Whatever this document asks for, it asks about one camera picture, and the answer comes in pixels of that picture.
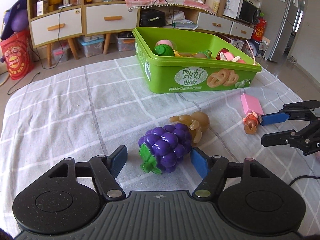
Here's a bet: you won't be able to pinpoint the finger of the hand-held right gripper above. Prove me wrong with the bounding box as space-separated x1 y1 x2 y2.
261 100 320 127
260 126 312 148

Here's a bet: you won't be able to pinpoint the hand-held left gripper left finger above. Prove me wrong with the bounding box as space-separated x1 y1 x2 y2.
41 145 129 202

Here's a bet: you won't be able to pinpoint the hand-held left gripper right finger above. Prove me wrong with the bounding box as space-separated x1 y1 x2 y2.
190 147 276 202

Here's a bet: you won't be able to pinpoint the small red-brown figurine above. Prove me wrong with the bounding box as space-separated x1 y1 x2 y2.
243 112 262 135

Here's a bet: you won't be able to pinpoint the purple grape toy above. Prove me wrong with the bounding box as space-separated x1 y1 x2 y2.
138 124 194 174

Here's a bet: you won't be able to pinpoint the pink and red plastic toy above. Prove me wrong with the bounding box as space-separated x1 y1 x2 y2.
216 49 247 64

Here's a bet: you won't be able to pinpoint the green plastic cookie box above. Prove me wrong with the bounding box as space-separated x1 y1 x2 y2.
132 27 263 94

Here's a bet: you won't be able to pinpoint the green round plastic toy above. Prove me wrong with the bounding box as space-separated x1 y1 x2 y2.
153 44 175 56

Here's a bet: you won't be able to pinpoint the pink clear capsule ball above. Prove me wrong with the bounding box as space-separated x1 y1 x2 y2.
156 39 176 48

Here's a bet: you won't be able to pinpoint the pink rectangular block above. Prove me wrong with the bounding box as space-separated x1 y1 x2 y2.
240 93 264 116

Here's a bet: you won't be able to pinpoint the tan rubber hand toy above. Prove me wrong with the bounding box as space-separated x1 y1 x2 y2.
168 111 210 144

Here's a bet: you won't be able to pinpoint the grey checked tablecloth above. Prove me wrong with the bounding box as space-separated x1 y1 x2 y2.
0 55 320 230

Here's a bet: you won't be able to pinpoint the white patterned box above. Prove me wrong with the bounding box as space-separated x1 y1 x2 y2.
226 36 244 51

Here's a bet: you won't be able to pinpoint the red gift box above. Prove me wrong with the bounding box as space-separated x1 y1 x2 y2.
252 16 267 42

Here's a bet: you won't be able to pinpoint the silver refrigerator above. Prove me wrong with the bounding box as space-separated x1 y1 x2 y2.
260 0 309 63

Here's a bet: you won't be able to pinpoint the black microwave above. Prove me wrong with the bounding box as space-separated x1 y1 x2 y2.
236 0 262 24

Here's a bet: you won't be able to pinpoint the clear storage box blue lid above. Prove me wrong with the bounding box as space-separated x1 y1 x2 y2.
77 35 105 58

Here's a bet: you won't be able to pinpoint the clear storage box black lid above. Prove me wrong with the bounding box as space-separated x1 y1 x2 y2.
117 31 137 52

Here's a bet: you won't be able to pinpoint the folded cloths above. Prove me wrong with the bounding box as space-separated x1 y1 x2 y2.
172 10 198 29

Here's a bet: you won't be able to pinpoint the black bag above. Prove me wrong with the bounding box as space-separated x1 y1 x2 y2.
139 9 167 28

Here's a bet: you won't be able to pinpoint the wooden cabinet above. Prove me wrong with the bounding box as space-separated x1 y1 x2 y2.
27 0 256 67

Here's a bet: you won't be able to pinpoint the yellow container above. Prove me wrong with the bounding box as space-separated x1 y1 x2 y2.
48 0 63 12

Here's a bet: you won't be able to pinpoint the small white carton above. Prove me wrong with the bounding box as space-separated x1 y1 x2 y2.
36 0 49 16

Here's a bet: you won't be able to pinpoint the purple plush toy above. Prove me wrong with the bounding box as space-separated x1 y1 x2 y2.
0 0 28 41

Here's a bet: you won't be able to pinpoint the black cable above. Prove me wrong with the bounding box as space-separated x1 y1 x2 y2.
289 175 320 187

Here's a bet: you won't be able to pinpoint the white drawer wooden handle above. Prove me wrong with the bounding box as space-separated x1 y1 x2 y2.
197 12 234 34
85 4 139 36
230 21 255 40
30 7 84 47

